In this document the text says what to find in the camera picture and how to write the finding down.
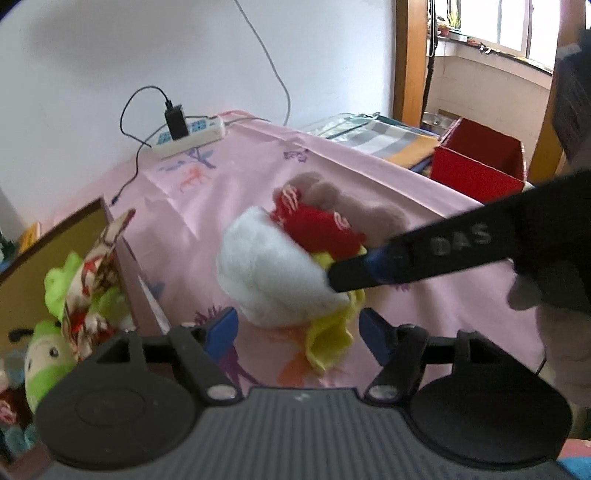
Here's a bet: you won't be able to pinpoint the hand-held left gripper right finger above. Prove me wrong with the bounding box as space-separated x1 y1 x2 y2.
359 308 513 408

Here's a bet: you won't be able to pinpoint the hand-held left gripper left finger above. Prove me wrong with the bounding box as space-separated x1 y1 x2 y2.
90 307 245 408

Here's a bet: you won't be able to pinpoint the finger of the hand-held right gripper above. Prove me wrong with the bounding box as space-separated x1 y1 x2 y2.
325 196 527 294

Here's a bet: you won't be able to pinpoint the mauve plush bear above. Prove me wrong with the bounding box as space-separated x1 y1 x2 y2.
272 171 413 252

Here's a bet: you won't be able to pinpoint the white red yellow plush toy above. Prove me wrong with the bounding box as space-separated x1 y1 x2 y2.
216 185 369 376

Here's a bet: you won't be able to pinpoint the red patterned cream cloth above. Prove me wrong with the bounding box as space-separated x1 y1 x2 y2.
62 209 138 363

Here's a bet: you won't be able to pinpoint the brown cardboard box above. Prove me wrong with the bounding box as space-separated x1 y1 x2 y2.
0 198 172 467

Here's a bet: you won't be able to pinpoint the person's right hand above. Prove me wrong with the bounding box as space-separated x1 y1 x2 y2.
507 276 591 409

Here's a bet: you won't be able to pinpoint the red box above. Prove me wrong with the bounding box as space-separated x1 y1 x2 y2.
429 117 528 205

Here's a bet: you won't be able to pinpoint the orange folded cloth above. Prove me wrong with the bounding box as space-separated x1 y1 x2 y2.
385 136 441 175

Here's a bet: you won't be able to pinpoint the grey checked folded cloth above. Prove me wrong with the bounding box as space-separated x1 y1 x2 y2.
298 112 439 162

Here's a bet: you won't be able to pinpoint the round bowl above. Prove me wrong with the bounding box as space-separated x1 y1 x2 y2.
421 111 458 134

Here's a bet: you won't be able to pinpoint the pink deer-print blanket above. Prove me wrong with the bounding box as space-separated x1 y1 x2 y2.
53 110 550 393

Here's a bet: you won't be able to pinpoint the green plush doll black antennae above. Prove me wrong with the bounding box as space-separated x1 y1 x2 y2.
23 320 81 414

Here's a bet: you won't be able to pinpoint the white power strip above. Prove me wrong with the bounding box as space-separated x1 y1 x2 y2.
151 115 227 160

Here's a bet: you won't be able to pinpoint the black charger plug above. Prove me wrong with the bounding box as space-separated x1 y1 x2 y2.
164 104 191 140

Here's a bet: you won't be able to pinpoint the potted plant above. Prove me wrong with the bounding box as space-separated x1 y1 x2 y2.
436 7 465 38

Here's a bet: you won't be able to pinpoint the teal plush toy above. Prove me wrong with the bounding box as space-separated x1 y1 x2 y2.
7 422 40 455

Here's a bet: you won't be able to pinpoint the balcony window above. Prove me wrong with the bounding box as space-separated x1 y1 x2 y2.
434 0 591 70

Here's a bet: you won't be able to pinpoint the wooden door frame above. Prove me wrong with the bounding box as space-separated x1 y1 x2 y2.
394 0 571 183

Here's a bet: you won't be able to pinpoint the white power cord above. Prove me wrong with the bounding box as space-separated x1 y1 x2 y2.
233 0 291 127

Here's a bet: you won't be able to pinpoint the dark charger cable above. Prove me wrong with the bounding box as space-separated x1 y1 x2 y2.
111 85 174 206

